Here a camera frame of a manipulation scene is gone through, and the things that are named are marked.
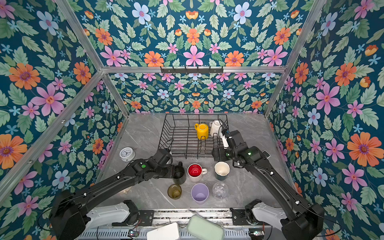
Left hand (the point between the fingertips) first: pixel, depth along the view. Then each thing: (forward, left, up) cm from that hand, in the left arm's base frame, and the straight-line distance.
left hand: (176, 170), depth 78 cm
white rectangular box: (-27, +3, -6) cm, 27 cm away
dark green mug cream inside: (+1, -26, -6) cm, 27 cm away
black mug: (0, -1, -8) cm, 8 cm away
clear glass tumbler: (-9, -24, -11) cm, 27 cm away
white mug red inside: (+2, -10, -11) cm, 15 cm away
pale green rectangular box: (-26, -12, -9) cm, 30 cm away
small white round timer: (+16, +33, -8) cm, 37 cm away
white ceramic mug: (+27, -24, 0) cm, 36 cm away
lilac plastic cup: (-10, -12, -11) cm, 19 cm away
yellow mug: (+26, -16, -1) cm, 30 cm away
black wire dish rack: (+31, -8, -13) cm, 35 cm away
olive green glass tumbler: (-8, +2, -11) cm, 13 cm away
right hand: (+6, -24, +8) cm, 26 cm away
